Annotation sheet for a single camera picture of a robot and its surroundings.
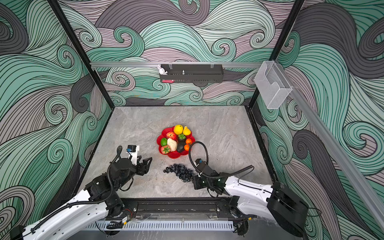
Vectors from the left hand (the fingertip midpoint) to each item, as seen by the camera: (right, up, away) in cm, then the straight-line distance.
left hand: (147, 157), depth 76 cm
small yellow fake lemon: (+20, +11, +21) cm, 31 cm away
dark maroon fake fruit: (+17, +7, +19) cm, 26 cm away
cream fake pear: (+11, +4, +16) cm, 20 cm away
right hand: (+23, -16, +5) cm, 29 cm away
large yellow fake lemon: (+15, +13, +22) cm, 29 cm away
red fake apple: (+10, +9, +19) cm, 23 cm away
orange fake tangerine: (+21, +6, +19) cm, 29 cm away
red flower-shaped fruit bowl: (+13, -2, +14) cm, 19 cm away
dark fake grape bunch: (+20, -11, +5) cm, 23 cm away
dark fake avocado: (+16, +3, +16) cm, 23 cm away
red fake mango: (+8, +1, +11) cm, 14 cm away
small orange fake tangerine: (+20, +2, +14) cm, 25 cm away
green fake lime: (+5, +5, +18) cm, 20 cm away
